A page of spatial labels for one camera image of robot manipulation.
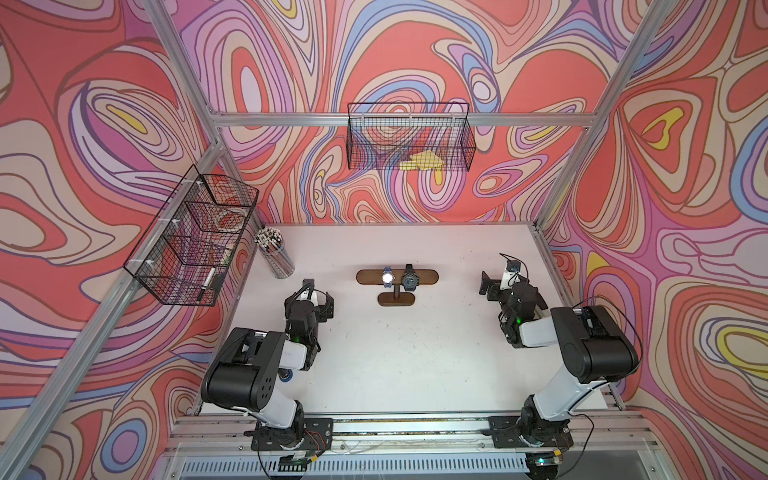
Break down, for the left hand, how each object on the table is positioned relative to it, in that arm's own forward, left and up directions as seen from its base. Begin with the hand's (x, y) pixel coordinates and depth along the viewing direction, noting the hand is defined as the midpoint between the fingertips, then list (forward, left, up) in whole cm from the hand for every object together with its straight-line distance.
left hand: (314, 294), depth 93 cm
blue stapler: (-23, +5, -5) cm, 24 cm away
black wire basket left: (+2, +31, +20) cm, 37 cm away
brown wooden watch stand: (+1, -26, -4) cm, 26 cm away
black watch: (-1, -30, +10) cm, 31 cm away
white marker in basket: (-10, +22, +19) cm, 30 cm away
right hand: (+5, -59, +1) cm, 60 cm away
